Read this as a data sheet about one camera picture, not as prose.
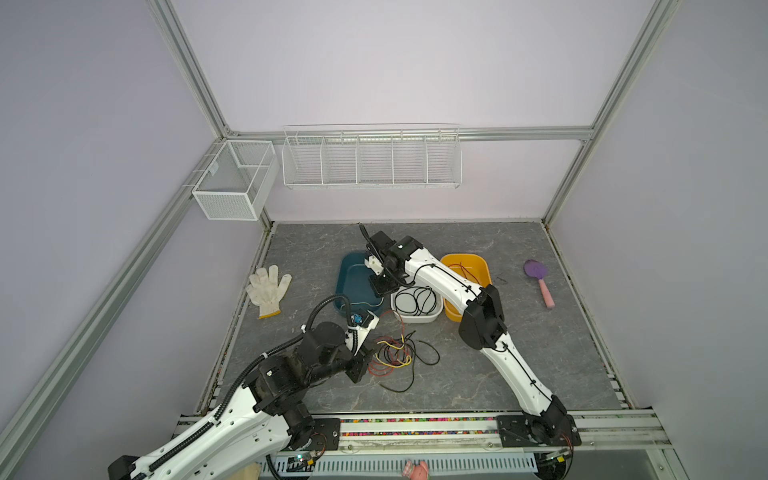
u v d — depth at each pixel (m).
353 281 1.05
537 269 1.04
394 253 0.70
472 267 1.05
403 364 0.74
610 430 0.76
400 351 0.74
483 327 0.60
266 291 1.02
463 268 1.05
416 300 0.99
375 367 0.85
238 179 1.01
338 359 0.56
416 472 0.67
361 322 0.59
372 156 0.99
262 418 0.47
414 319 0.93
